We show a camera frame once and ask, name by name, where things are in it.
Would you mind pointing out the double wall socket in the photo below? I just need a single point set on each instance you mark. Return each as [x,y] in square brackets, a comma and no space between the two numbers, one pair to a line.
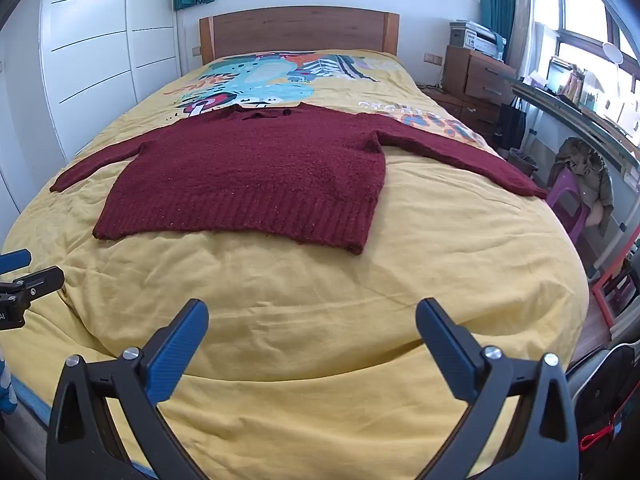
[433,58]

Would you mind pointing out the purple plastic stool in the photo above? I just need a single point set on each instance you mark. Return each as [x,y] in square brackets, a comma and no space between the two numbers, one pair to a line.
[565,205]

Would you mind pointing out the grey storage box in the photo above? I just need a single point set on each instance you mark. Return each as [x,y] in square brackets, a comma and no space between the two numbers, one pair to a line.
[457,35]

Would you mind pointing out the glass desk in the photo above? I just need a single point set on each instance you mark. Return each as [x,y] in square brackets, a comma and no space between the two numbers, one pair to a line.
[575,115]

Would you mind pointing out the black tote bag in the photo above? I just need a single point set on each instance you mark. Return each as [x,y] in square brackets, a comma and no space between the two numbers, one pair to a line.
[511,125]

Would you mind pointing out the brown wastebasket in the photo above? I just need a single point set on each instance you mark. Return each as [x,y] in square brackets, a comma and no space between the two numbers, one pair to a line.
[522,162]

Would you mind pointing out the window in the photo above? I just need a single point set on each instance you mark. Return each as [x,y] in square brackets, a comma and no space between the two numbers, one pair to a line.
[585,15]

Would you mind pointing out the olive jacket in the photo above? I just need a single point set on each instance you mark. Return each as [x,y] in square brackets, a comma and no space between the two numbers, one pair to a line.
[582,165]

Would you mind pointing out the white printer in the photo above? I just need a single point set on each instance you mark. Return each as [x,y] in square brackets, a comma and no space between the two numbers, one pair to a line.
[487,40]

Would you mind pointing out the red metal frame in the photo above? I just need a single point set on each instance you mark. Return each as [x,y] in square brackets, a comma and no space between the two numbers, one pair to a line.
[607,280]

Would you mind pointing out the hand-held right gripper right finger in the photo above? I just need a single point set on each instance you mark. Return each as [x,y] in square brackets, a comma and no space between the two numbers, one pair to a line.
[445,355]

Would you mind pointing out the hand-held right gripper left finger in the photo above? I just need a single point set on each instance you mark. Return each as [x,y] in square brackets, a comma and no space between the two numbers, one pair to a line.
[177,355]

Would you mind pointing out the black backpack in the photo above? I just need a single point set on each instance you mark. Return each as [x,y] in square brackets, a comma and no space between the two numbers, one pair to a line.
[610,395]

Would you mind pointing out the assorted desk books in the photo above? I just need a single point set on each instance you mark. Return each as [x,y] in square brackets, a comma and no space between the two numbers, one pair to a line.
[570,80]

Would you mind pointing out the person's left hand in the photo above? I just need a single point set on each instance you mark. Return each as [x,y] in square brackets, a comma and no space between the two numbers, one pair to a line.
[6,390]

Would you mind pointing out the tall wooden dresser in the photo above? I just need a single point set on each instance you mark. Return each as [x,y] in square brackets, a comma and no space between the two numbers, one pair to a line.
[480,75]

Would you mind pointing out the maroon knit sweater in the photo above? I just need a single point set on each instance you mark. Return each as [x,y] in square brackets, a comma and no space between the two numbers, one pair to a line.
[250,175]

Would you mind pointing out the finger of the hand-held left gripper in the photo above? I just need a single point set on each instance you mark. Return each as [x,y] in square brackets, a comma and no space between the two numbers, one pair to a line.
[40,282]
[15,261]

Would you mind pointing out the white desk lamp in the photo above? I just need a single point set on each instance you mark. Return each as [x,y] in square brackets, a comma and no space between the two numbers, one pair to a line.
[612,54]

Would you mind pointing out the wooden headboard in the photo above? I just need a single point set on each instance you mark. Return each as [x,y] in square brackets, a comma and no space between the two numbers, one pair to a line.
[300,30]

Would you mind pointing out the white wardrobe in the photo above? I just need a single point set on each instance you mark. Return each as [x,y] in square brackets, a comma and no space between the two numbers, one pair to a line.
[90,60]

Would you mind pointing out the bed with yellow duvet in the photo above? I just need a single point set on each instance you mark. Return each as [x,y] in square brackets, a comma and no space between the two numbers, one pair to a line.
[300,290]

